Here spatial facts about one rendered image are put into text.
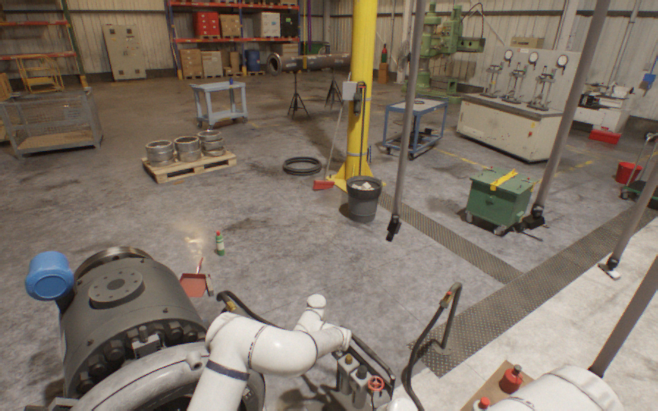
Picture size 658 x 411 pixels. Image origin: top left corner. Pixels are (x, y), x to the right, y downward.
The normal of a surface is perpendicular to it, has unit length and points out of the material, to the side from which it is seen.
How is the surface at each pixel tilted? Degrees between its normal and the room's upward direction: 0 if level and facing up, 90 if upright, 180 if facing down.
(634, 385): 0
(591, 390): 3
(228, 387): 53
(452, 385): 0
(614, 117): 90
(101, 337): 20
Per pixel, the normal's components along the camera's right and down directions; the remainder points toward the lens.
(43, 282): 0.62, 0.38
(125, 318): 0.00, -0.88
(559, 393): -0.09, -0.96
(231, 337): -0.18, -0.48
